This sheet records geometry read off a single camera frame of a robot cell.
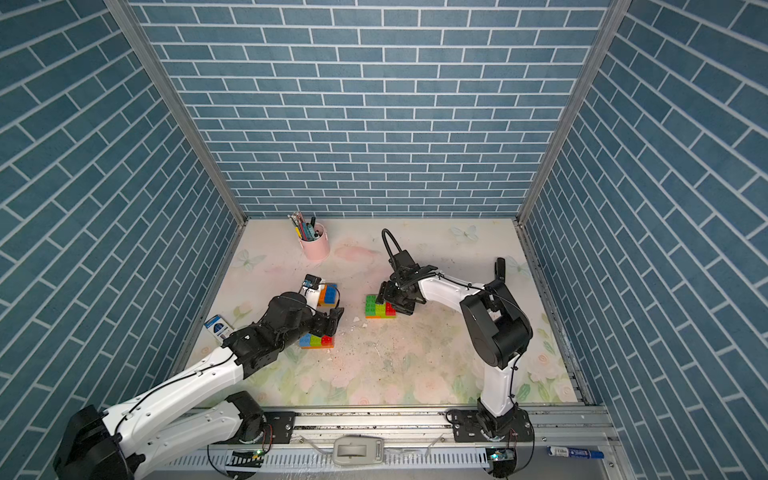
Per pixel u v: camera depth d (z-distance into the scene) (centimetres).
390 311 91
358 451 70
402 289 71
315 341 85
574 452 69
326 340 85
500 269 104
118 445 40
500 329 50
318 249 104
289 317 60
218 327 91
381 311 91
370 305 93
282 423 74
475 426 74
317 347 85
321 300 71
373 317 92
